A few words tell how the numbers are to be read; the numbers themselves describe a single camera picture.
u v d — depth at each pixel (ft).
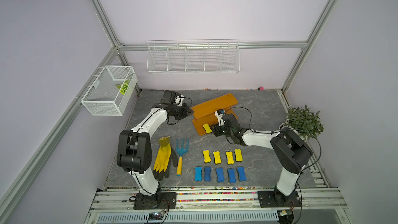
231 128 2.38
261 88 4.07
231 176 2.64
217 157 2.79
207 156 2.83
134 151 1.58
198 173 2.65
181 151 2.95
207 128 3.14
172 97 2.44
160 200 2.38
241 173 2.64
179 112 2.59
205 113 2.99
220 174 2.64
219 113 2.76
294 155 1.58
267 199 2.44
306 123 2.53
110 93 2.71
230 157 2.80
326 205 2.47
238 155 2.86
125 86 2.65
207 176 2.63
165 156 2.83
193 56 3.24
